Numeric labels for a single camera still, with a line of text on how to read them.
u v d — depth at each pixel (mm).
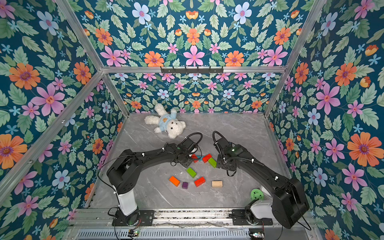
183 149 717
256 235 704
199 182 828
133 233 715
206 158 921
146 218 734
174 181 846
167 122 1027
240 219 729
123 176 481
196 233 704
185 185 822
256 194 766
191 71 926
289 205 407
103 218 752
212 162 912
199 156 953
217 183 825
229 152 591
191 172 880
